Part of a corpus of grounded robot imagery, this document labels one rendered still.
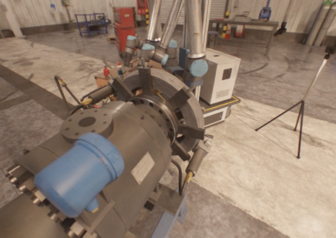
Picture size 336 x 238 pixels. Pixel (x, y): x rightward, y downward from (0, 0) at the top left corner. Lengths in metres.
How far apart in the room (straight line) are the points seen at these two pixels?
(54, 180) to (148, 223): 1.07
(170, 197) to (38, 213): 0.75
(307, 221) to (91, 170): 1.62
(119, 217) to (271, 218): 1.21
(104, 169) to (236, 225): 1.21
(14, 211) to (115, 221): 0.34
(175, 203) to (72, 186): 0.85
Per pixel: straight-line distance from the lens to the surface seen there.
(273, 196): 1.76
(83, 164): 0.46
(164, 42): 1.45
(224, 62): 1.82
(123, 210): 0.75
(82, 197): 0.47
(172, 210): 1.19
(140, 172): 0.76
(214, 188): 1.61
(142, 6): 11.88
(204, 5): 1.68
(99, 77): 2.53
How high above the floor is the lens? 1.35
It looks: 35 degrees down
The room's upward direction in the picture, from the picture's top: straight up
